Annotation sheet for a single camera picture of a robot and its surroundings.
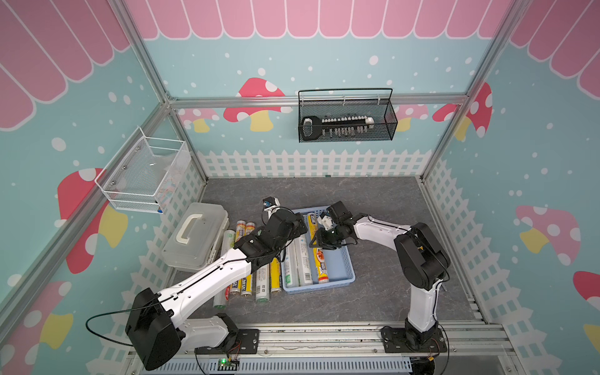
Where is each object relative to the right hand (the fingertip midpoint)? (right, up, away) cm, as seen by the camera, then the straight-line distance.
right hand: (313, 245), depth 92 cm
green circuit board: (-27, -34, -19) cm, 48 cm away
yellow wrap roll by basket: (-14, -8, -6) cm, 18 cm away
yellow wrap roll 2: (-24, -13, -9) cm, 29 cm away
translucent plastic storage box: (-45, +6, -5) cm, 45 cm away
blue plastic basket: (+10, -7, -2) cm, 13 cm away
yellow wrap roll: (+2, -3, -5) cm, 6 cm away
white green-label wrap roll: (-4, -8, -7) cm, 12 cm away
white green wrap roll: (-18, -12, -9) cm, 24 cm away
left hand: (-7, +10, -13) cm, 17 cm away
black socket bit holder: (0, +46, -2) cm, 46 cm away
